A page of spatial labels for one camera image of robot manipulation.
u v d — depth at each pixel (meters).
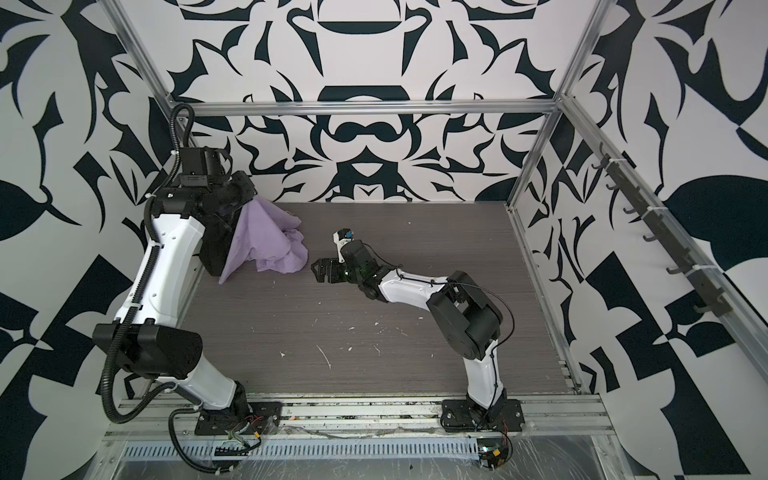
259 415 0.73
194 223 0.51
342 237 0.81
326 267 0.80
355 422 0.74
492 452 0.71
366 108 0.93
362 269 0.71
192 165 0.55
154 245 0.46
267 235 0.85
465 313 0.52
